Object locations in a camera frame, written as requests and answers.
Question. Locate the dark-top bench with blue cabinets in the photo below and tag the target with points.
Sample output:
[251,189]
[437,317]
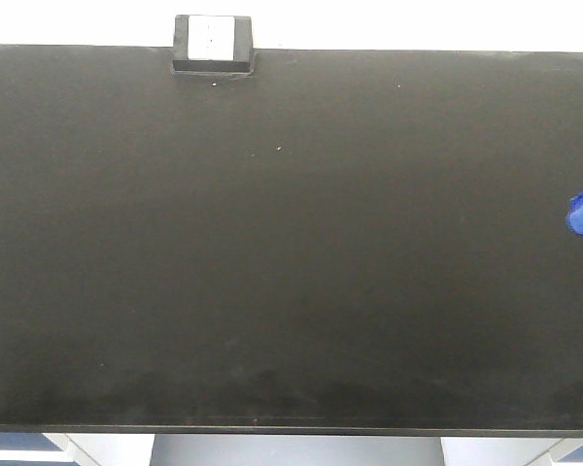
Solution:
[272,242]

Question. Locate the black socket box white plate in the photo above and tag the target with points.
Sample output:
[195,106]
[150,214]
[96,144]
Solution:
[211,41]

